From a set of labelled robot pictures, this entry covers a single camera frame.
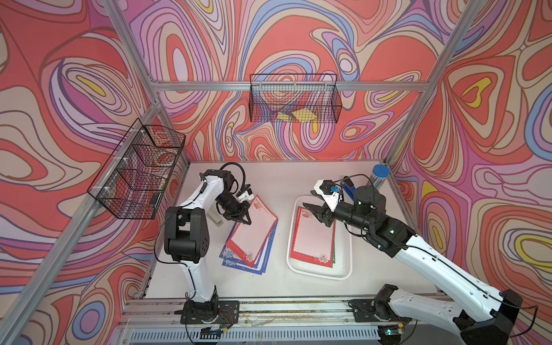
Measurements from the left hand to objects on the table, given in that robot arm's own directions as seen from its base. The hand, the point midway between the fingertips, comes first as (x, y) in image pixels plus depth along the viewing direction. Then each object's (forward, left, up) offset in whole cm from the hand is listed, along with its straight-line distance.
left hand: (250, 222), depth 85 cm
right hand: (-4, -21, +19) cm, 29 cm away
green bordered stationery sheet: (-8, -35, -10) cm, 37 cm away
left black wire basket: (+5, +40, +19) cm, 44 cm away
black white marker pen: (+6, +17, -7) cm, 20 cm away
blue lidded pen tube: (+18, -54, +11) cm, 58 cm away
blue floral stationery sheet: (-12, -7, -10) cm, 17 cm away
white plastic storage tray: (-14, -36, -9) cm, 40 cm away
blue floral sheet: (-9, +10, -10) cm, 16 cm away
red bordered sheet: (-4, -26, -8) cm, 27 cm away
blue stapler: (+25, -46, -6) cm, 53 cm away
